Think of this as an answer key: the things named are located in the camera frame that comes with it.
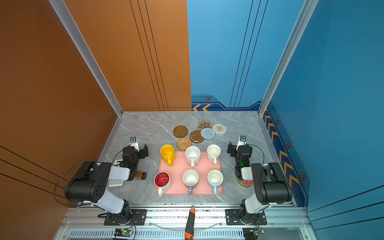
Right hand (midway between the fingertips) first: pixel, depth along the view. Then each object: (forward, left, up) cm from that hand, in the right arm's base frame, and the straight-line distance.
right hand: (237, 143), depth 94 cm
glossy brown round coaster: (+10, +27, -6) cm, 29 cm away
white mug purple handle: (-20, +30, -5) cm, 36 cm away
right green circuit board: (-46, 0, -9) cm, 46 cm away
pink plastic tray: (-12, +37, -6) cm, 39 cm away
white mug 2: (-6, +16, -1) cm, 17 cm away
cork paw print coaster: (+21, +21, -5) cm, 30 cm away
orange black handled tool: (-42, +29, -6) cm, 52 cm away
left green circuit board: (-45, +61, -7) cm, 76 cm away
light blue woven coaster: (+12, +18, -5) cm, 22 cm away
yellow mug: (-4, +45, -3) cm, 45 cm away
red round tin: (-24, -1, -4) cm, 24 cm away
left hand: (0, +64, +1) cm, 64 cm away
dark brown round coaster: (+15, +38, -6) cm, 41 cm away
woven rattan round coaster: (+4, +35, -6) cm, 36 cm away
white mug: (-5, +29, -4) cm, 29 cm away
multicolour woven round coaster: (+16, +9, -5) cm, 20 cm away
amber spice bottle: (-19, +58, -3) cm, 61 cm away
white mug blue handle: (-21, +16, -5) cm, 26 cm away
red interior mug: (-23, +45, -4) cm, 51 cm away
